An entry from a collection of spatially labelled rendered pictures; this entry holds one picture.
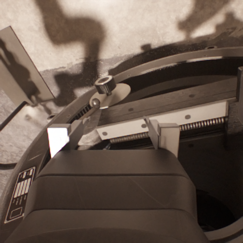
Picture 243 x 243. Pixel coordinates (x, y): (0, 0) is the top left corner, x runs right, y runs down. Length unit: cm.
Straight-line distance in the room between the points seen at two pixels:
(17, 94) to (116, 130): 96
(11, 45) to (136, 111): 85
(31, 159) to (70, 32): 65
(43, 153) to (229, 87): 38
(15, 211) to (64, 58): 77
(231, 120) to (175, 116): 9
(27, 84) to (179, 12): 86
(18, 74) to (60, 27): 39
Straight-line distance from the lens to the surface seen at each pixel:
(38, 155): 39
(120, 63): 89
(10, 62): 112
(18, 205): 34
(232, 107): 31
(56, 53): 97
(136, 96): 54
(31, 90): 115
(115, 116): 34
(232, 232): 35
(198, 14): 86
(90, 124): 39
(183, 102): 32
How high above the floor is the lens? 83
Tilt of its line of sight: 50 degrees down
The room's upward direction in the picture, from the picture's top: 170 degrees counter-clockwise
